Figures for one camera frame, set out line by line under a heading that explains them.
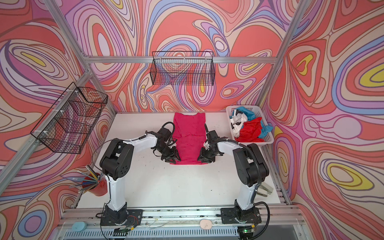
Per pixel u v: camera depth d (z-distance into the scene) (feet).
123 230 2.31
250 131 3.22
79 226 2.26
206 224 2.30
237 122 3.41
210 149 2.48
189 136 3.35
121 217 2.11
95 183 2.50
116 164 1.74
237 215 2.17
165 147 2.70
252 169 1.66
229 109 3.63
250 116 3.55
